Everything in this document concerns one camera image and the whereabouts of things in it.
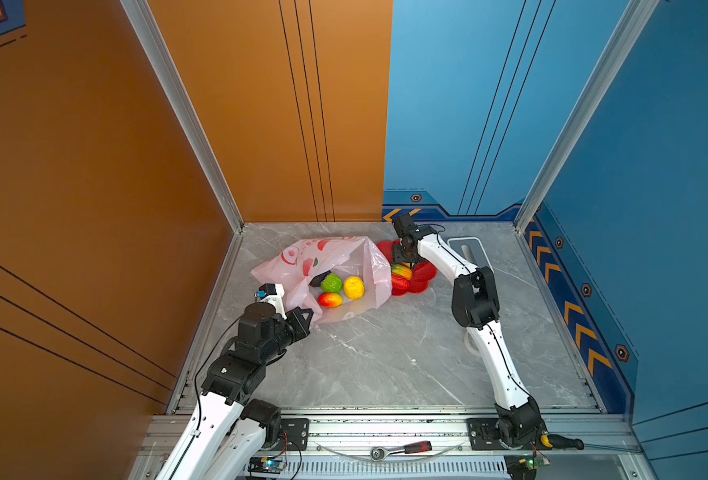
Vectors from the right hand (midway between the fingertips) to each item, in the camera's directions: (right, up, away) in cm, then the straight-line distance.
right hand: (402, 256), depth 109 cm
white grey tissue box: (+25, +3, -1) cm, 26 cm away
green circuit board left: (-38, -49, -38) cm, 73 cm away
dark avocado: (-30, -7, -9) cm, 32 cm away
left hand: (-26, -12, -35) cm, 46 cm away
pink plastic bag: (-35, -2, -20) cm, 40 cm away
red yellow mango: (-25, -13, -14) cm, 32 cm away
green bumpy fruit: (-25, -9, -12) cm, 29 cm away
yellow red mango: (-1, -5, -7) cm, 8 cm away
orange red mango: (-2, -8, -10) cm, 14 cm away
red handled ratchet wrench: (-11, -45, -40) cm, 61 cm away
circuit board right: (+24, -49, -38) cm, 67 cm away
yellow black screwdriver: (+33, -44, -38) cm, 67 cm away
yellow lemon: (-17, -10, -14) cm, 24 cm away
